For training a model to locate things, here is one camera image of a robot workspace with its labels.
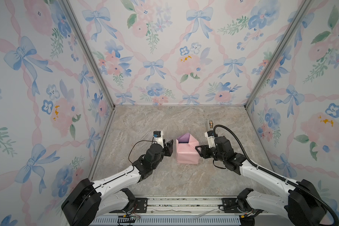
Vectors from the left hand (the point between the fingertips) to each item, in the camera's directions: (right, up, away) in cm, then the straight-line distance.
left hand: (170, 139), depth 80 cm
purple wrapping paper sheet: (+10, -6, +2) cm, 11 cm away
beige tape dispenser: (+29, +8, +24) cm, 38 cm away
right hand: (+16, -5, +3) cm, 17 cm away
